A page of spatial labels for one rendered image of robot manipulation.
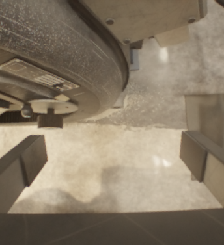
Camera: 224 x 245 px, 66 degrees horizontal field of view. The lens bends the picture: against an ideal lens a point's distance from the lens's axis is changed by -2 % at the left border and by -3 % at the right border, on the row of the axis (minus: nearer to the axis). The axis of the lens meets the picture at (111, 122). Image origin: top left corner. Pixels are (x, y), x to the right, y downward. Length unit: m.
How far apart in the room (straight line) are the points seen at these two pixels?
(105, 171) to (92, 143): 0.16
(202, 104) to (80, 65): 0.82
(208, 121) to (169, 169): 0.30
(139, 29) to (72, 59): 0.08
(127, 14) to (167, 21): 0.04
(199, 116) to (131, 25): 0.80
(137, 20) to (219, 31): 1.01
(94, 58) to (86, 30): 0.03
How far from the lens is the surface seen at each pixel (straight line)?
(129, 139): 0.90
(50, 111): 0.38
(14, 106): 0.71
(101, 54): 0.23
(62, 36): 0.19
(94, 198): 0.96
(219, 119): 1.00
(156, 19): 0.20
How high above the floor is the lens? 0.90
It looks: 80 degrees down
